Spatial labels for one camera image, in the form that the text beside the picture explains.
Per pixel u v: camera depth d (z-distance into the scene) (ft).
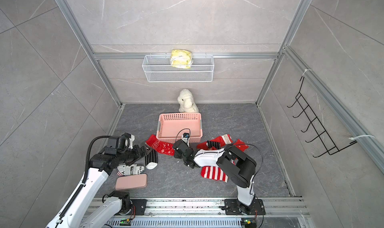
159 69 3.30
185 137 2.68
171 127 3.44
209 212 2.40
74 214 1.33
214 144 3.11
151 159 2.92
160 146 3.04
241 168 1.57
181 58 2.81
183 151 2.29
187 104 3.13
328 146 2.00
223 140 3.22
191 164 2.16
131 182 2.64
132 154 2.21
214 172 2.74
